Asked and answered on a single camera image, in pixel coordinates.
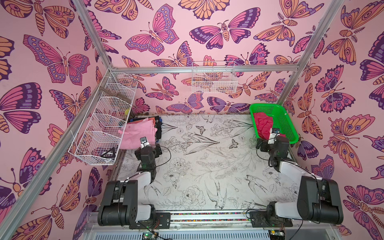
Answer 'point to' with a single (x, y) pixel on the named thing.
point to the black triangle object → (109, 157)
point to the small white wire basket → (216, 82)
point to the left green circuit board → (149, 235)
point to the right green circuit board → (278, 234)
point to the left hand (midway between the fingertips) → (149, 143)
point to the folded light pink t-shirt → (134, 131)
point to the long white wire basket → (98, 139)
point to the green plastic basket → (281, 120)
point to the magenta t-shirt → (264, 123)
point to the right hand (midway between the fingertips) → (263, 138)
